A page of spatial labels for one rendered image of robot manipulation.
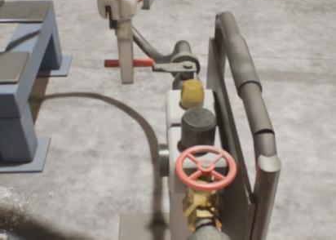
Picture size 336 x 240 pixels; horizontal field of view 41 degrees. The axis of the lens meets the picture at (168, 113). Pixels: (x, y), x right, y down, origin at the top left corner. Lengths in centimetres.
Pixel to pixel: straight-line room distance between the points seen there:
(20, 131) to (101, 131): 27
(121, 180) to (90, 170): 10
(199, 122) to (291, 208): 64
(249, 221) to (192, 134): 14
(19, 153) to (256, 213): 88
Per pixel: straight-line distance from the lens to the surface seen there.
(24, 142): 125
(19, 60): 126
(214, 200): 55
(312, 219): 118
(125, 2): 65
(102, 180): 122
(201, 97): 67
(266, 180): 48
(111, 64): 75
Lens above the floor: 87
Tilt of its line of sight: 38 degrees down
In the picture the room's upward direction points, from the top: straight up
